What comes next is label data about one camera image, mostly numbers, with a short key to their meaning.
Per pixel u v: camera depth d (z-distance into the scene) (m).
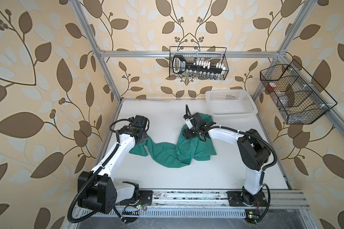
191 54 0.90
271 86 0.87
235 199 0.73
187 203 0.74
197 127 0.73
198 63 0.83
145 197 0.74
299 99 0.73
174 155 0.88
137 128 0.58
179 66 0.86
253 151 0.50
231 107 1.16
